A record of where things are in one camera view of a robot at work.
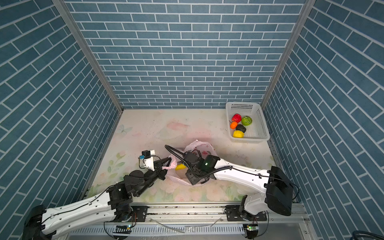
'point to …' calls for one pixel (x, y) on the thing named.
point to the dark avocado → (241, 127)
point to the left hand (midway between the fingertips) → (174, 161)
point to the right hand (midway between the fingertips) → (193, 174)
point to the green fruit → (246, 120)
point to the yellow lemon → (238, 134)
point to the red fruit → (236, 117)
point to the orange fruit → (233, 125)
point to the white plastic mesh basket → (257, 132)
